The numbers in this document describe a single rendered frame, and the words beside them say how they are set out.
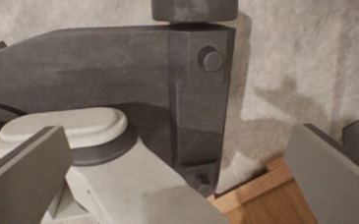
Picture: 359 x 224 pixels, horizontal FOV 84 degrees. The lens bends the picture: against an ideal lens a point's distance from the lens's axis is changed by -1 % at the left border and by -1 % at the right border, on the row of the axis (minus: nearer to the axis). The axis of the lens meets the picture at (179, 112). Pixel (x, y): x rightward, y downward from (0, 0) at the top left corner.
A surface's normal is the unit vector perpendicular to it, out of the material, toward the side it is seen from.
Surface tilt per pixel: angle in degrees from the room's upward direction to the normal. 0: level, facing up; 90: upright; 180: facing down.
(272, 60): 0
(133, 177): 90
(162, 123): 0
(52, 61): 0
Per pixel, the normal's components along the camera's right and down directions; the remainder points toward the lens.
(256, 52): 0.20, 0.47
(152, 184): -0.01, -0.88
